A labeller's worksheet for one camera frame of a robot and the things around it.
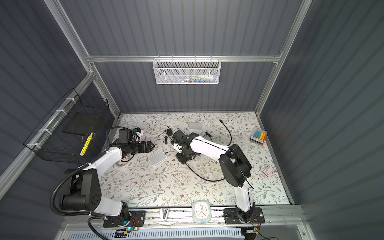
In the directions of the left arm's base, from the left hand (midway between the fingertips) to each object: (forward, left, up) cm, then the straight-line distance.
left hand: (147, 146), depth 91 cm
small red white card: (-17, -73, -7) cm, 75 cm away
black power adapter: (+16, -12, -7) cm, 21 cm away
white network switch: (+21, -31, -7) cm, 38 cm away
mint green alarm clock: (-37, -31, -5) cm, 48 cm away
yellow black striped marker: (-10, +23, +19) cm, 31 cm away
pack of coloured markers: (+8, -75, -6) cm, 76 cm away
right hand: (-9, -22, -3) cm, 24 cm away
